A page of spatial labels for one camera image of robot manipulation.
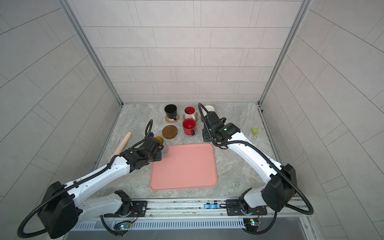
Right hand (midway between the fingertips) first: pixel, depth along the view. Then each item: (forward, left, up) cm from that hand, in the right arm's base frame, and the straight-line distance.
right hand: (206, 134), depth 79 cm
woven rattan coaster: (+23, +22, -14) cm, 34 cm away
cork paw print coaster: (+22, +5, -12) cm, 26 cm away
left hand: (-3, +24, -8) cm, 26 cm away
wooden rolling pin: (+4, +51, -12) cm, 53 cm away
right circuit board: (-38, -18, -19) cm, 46 cm away
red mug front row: (+16, +10, -13) cm, 22 cm away
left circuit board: (-36, +39, -13) cm, 54 cm away
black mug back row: (+25, +21, -6) cm, 33 cm away
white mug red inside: (+27, +9, -11) cm, 30 cm away
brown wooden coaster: (+14, +23, -15) cm, 31 cm away
